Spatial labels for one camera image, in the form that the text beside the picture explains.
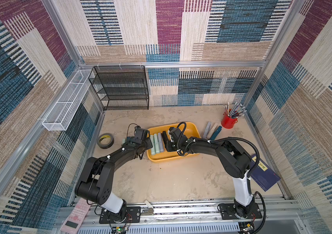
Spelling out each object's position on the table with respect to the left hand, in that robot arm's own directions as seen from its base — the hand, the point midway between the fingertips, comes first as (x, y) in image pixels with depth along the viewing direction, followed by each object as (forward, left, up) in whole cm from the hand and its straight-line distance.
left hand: (149, 142), depth 94 cm
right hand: (-1, -13, -5) cm, 13 cm away
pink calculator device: (-41, +35, -5) cm, 54 cm away
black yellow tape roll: (+5, +31, -5) cm, 32 cm away
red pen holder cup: (+17, -54, -1) cm, 57 cm away
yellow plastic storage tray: (+10, -28, -2) cm, 30 cm away
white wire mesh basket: (-2, +40, +28) cm, 49 cm away
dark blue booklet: (-19, -67, -5) cm, 70 cm away
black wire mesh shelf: (+39, +22, +14) cm, 47 cm away
